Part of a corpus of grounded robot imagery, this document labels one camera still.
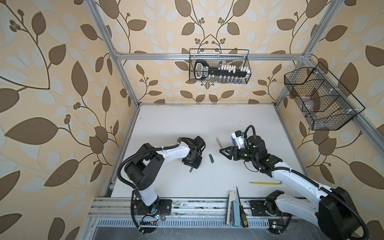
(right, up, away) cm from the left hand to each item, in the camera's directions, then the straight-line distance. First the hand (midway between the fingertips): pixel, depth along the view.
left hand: (197, 164), depth 88 cm
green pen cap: (+9, +3, +3) cm, 9 cm away
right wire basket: (+64, +34, -15) cm, 74 cm away
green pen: (-4, -3, -2) cm, 5 cm away
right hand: (+14, +9, -10) cm, 19 cm away
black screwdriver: (+22, -19, -17) cm, 34 cm away
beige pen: (+15, +11, +11) cm, 21 cm away
